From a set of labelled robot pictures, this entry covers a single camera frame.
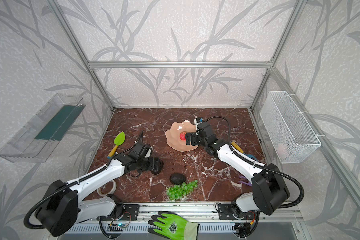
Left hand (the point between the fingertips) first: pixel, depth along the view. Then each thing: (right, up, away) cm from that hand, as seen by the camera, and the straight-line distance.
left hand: (159, 161), depth 85 cm
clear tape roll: (-24, -14, -5) cm, 28 cm away
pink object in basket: (+63, +9, -11) cm, 65 cm away
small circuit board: (-17, -28, -13) cm, 36 cm away
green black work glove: (+9, -26, -16) cm, 32 cm away
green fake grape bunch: (+11, -13, -8) cm, 19 cm away
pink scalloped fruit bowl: (+8, +13, +19) cm, 24 cm away
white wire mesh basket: (+60, +16, -24) cm, 66 cm away
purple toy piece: (+50, -12, -3) cm, 52 cm away
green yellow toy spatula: (-32, +10, +17) cm, 37 cm away
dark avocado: (-1, -6, -1) cm, 6 cm away
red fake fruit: (+13, +13, +14) cm, 23 cm away
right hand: (+20, +18, +1) cm, 27 cm away
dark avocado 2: (+11, -8, -5) cm, 14 cm away
